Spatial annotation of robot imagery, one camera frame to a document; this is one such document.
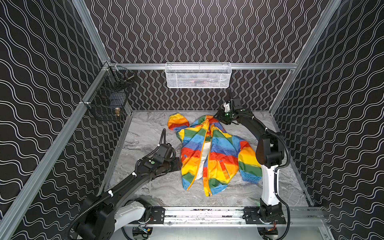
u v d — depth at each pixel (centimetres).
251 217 73
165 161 68
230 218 75
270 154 58
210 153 92
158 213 75
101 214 39
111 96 91
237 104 81
